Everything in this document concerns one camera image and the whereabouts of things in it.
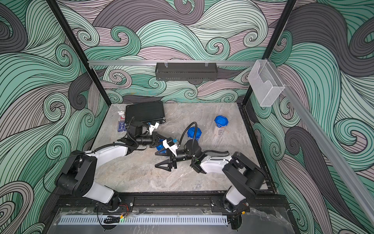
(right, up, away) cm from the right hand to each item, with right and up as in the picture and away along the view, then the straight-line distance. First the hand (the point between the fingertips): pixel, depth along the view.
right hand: (155, 162), depth 68 cm
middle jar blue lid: (+18, +13, +18) cm, 28 cm away
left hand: (+5, +8, +13) cm, 16 cm away
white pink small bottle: (-32, +24, +37) cm, 54 cm away
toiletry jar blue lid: (0, +5, +12) cm, 13 cm away
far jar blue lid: (+38, +19, +24) cm, 49 cm away
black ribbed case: (-13, +26, +42) cm, 51 cm away
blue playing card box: (-32, +14, +36) cm, 50 cm away
